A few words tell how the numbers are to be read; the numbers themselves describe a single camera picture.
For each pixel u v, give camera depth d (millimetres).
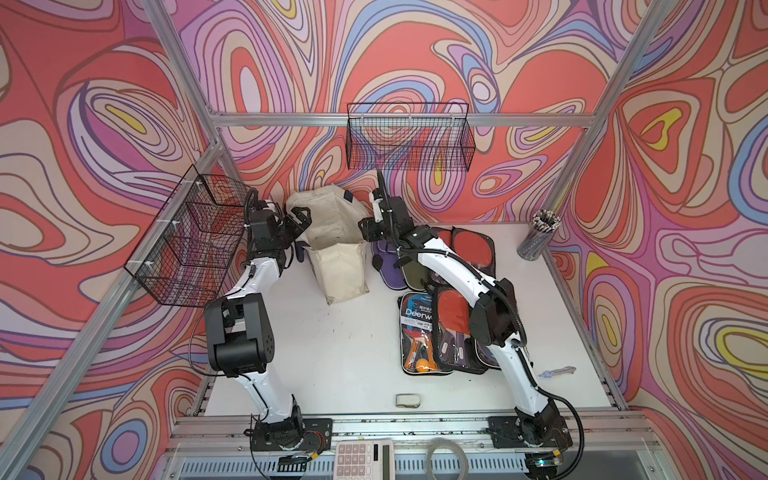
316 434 732
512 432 734
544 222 967
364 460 688
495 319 572
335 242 824
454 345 853
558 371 823
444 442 708
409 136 959
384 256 1068
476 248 1125
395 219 696
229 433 748
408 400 770
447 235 1122
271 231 715
